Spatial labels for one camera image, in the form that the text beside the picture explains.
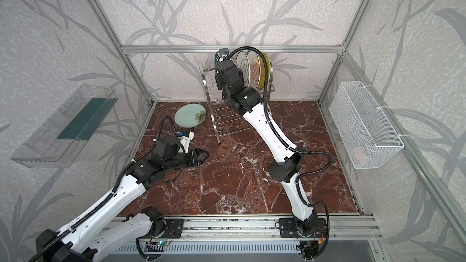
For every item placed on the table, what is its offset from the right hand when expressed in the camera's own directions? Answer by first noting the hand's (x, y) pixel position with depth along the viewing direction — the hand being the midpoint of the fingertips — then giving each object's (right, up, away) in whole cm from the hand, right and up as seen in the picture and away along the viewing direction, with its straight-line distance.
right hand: (230, 64), depth 72 cm
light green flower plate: (-29, -20, +41) cm, 54 cm away
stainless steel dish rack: (-5, -24, +32) cm, 41 cm away
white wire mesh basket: (+48, -28, -11) cm, 57 cm away
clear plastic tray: (-62, -31, -7) cm, 70 cm away
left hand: (-10, -35, +3) cm, 37 cm away
